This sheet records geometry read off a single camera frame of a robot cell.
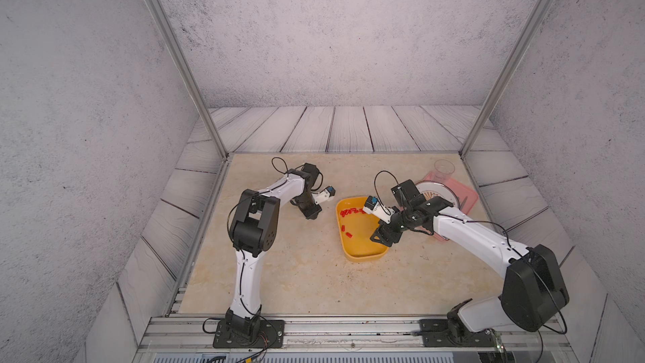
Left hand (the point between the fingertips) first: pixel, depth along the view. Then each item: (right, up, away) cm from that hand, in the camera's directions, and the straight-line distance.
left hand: (316, 213), depth 100 cm
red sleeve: (+13, -7, -6) cm, 16 cm away
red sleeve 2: (+10, -5, -4) cm, 12 cm away
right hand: (+22, -2, -17) cm, 28 cm away
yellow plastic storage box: (+15, -5, -4) cm, 17 cm away
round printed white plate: (+47, +9, +4) cm, 48 cm away
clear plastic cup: (+55, +18, +10) cm, 58 cm away
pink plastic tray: (+62, +6, +5) cm, 63 cm away
